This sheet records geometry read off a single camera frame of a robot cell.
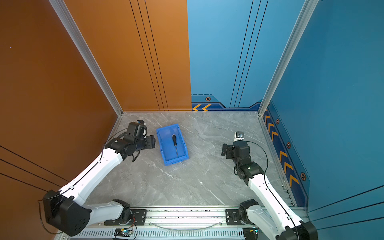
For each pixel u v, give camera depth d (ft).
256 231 2.28
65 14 2.34
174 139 3.36
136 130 1.98
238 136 2.28
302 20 2.43
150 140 2.37
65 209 1.26
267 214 1.82
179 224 2.39
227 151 2.40
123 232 2.32
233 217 2.38
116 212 2.04
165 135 3.34
